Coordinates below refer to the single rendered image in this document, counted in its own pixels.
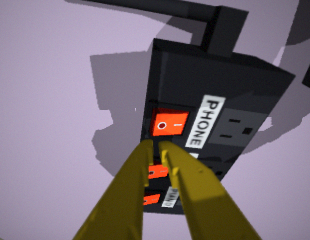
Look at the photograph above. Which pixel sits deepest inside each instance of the black power strip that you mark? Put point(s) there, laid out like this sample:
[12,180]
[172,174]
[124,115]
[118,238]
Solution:
[205,99]

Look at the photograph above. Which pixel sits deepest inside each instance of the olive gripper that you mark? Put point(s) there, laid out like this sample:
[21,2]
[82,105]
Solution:
[210,212]

